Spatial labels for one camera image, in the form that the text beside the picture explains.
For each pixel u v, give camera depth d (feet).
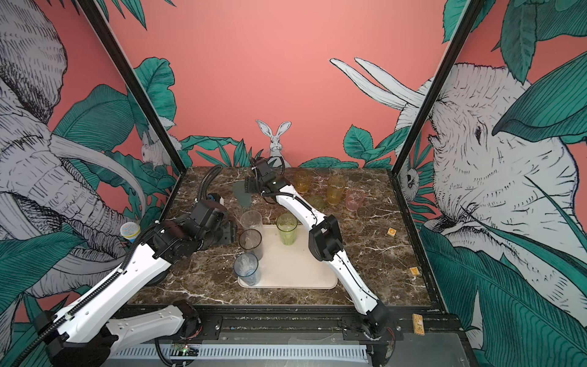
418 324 2.45
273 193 2.35
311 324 2.54
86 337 1.27
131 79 2.77
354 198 3.52
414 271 2.82
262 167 2.52
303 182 3.87
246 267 2.67
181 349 2.28
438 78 2.76
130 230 2.35
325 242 2.11
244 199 3.49
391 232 3.21
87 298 1.28
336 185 3.76
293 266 2.95
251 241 2.71
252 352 2.30
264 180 2.50
